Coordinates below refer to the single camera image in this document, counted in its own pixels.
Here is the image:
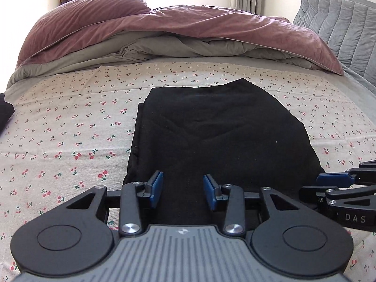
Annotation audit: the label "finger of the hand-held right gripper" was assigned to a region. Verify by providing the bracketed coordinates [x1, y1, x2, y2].
[299, 184, 376, 210]
[316, 160, 376, 188]

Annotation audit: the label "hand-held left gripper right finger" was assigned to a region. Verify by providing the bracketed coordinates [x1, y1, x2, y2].
[203, 174, 304, 237]

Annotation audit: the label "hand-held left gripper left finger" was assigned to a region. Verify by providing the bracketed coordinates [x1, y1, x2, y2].
[66, 170, 164, 237]

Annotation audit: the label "black pants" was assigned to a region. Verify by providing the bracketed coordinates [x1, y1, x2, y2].
[122, 78, 325, 224]

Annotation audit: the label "cherry print bed sheet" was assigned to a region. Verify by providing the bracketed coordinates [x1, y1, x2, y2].
[0, 61, 376, 274]

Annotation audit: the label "grey quilted cushion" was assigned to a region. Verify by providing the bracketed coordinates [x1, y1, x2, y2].
[293, 0, 376, 80]

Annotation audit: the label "pink and grey duvet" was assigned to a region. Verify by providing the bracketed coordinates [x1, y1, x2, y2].
[6, 4, 344, 95]

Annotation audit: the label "folded black garment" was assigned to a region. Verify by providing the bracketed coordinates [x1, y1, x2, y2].
[0, 92, 16, 131]

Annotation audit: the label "pink pillow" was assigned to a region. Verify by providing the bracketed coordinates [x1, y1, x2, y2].
[17, 0, 148, 67]

